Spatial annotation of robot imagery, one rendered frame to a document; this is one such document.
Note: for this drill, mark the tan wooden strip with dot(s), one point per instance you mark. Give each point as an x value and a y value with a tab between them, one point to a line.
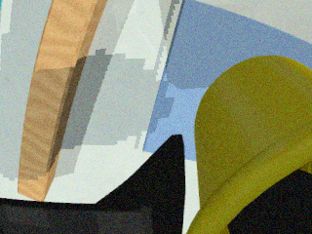
66	40

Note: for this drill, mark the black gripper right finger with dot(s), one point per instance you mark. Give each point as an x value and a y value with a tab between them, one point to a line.
285	208

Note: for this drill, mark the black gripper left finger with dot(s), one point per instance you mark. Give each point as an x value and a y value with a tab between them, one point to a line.
150	201

